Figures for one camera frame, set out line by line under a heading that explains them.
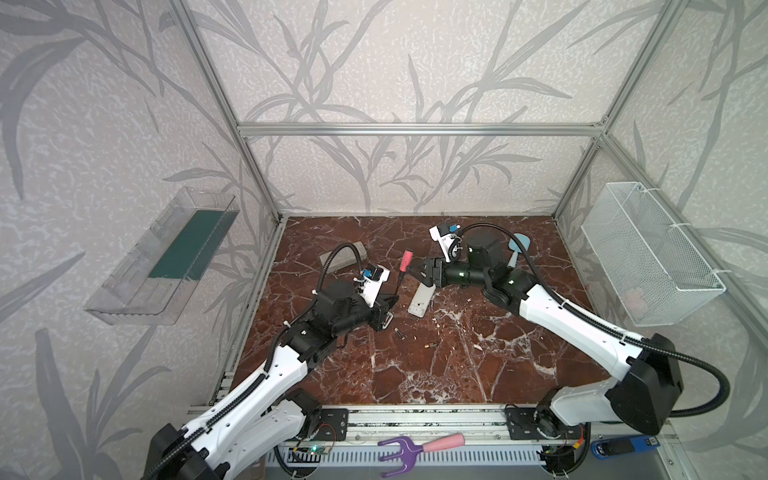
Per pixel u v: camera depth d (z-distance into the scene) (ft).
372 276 2.07
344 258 3.45
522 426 2.38
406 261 2.30
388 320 2.99
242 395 1.46
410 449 2.32
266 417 1.87
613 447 2.18
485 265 1.91
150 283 2.11
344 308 1.93
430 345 2.84
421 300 3.12
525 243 3.65
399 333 2.91
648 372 1.30
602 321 1.53
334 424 2.41
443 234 2.19
